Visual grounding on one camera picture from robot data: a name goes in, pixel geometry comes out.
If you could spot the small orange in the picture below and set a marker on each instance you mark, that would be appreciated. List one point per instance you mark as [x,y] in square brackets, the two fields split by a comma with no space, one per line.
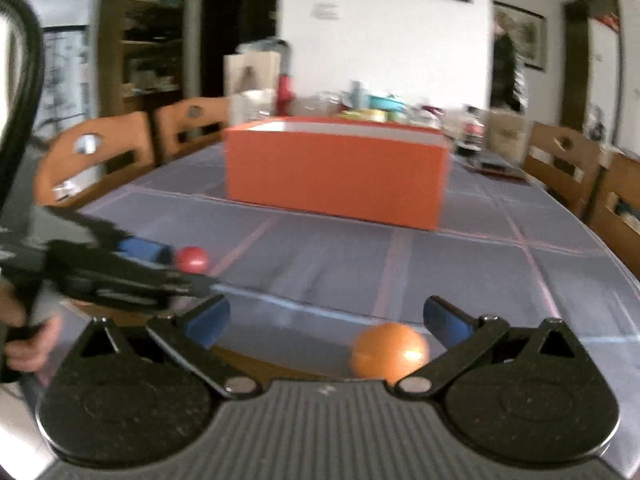
[387,352]

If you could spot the grey-blue bottle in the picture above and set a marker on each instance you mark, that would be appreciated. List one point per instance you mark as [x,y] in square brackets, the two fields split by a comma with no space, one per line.
[357,94]

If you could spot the wooden chair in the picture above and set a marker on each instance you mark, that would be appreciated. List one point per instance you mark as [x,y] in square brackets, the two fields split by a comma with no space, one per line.
[545,155]
[115,140]
[170,130]
[620,230]

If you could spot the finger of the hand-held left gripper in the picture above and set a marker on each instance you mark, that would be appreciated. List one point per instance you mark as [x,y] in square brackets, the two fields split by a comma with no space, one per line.
[142,250]
[165,285]

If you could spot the white bottle with red lid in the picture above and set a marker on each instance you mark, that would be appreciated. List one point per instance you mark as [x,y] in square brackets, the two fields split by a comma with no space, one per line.
[431,116]

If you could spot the brown cardboard package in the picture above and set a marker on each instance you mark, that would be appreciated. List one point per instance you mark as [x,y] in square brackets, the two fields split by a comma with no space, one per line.
[507,135]

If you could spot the dark wooden shelf cabinet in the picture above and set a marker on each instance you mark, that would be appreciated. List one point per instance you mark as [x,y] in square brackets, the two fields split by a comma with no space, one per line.
[145,35]

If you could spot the framed landscape picture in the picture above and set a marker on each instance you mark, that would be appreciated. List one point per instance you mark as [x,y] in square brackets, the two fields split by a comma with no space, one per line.
[527,35]

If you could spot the orange cardboard box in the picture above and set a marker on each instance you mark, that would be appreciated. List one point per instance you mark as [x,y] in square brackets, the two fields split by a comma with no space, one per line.
[335,175]

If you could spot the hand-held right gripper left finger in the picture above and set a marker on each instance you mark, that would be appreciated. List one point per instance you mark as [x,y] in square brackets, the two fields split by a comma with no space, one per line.
[207,322]

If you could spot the dark hanging jacket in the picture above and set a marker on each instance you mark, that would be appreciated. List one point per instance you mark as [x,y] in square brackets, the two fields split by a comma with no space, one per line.
[506,70]

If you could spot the white paper bag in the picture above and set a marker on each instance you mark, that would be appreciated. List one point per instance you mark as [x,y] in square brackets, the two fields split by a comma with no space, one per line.
[265,67]

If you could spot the person's left hand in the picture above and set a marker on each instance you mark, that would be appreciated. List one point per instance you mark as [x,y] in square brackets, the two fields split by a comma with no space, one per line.
[35,345]

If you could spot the red folded umbrella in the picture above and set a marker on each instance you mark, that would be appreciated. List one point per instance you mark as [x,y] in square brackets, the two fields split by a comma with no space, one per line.
[286,90]

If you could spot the yellow containers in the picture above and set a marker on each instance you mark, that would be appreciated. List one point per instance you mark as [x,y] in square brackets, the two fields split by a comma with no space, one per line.
[362,115]

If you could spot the brown door frame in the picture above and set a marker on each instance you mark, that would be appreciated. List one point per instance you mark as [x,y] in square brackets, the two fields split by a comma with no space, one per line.
[572,70]

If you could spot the blue checked tablecloth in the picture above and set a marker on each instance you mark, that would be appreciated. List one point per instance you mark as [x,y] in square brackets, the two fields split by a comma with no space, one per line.
[325,270]

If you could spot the dark bottle with white cap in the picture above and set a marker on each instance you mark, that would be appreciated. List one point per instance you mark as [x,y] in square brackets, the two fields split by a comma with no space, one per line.
[474,130]

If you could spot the teal container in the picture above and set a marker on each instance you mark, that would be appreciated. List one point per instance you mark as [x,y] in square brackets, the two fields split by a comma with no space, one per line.
[387,103]

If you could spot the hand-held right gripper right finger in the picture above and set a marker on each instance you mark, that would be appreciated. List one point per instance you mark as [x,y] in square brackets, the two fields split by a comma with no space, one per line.
[445,322]

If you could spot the dark red notebook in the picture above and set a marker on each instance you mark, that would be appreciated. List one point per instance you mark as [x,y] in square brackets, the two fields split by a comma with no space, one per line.
[500,172]

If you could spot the small red fruit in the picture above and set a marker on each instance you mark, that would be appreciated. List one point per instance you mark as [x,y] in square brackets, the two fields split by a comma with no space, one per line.
[191,259]

